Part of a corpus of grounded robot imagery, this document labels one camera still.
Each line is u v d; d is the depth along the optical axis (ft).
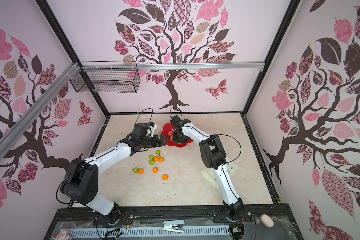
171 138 3.02
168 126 3.51
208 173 2.86
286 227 2.33
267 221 2.32
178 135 2.82
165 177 2.80
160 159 3.03
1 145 1.67
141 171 2.87
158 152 3.13
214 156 1.99
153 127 2.67
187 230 2.30
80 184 1.45
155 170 2.89
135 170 2.88
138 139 2.26
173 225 2.29
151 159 3.03
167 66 3.03
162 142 2.57
